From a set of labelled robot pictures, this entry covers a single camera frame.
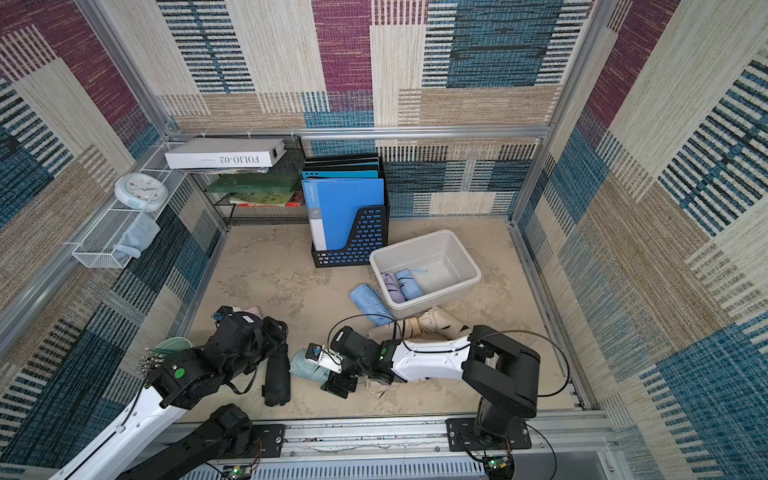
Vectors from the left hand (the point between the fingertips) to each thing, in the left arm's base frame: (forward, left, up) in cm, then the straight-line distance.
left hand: (282, 332), depth 74 cm
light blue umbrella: (+23, -32, -14) cm, 42 cm away
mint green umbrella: (-4, -3, -15) cm, 15 cm away
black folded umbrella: (-8, +4, -17) cm, 19 cm away
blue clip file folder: (+39, -8, +5) cm, 40 cm away
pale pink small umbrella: (+15, +16, -15) cm, 26 cm away
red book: (+44, +4, +3) cm, 44 cm away
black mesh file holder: (+33, -21, -5) cm, 39 cm away
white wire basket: (+12, +40, +17) cm, 45 cm away
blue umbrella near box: (+15, -20, -13) cm, 29 cm away
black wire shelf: (+47, +17, +4) cm, 50 cm away
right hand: (-5, -9, -12) cm, 16 cm away
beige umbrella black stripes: (+7, -31, -13) cm, 34 cm away
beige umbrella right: (+8, -39, -12) cm, 41 cm away
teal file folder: (+48, -11, +11) cm, 50 cm away
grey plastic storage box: (+28, -38, -16) cm, 50 cm away
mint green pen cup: (-1, +29, -4) cm, 29 cm away
